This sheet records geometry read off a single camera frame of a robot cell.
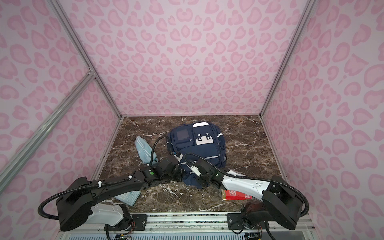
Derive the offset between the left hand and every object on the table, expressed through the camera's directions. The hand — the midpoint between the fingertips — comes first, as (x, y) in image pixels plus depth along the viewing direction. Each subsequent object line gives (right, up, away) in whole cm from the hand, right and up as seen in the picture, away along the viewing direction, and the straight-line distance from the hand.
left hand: (187, 171), depth 81 cm
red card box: (+22, -13, +1) cm, 26 cm away
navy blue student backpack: (+2, +15, +16) cm, 22 cm away
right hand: (+6, -1, +3) cm, 7 cm away
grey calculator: (-31, -14, -1) cm, 34 cm away
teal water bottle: (-28, +9, +14) cm, 32 cm away
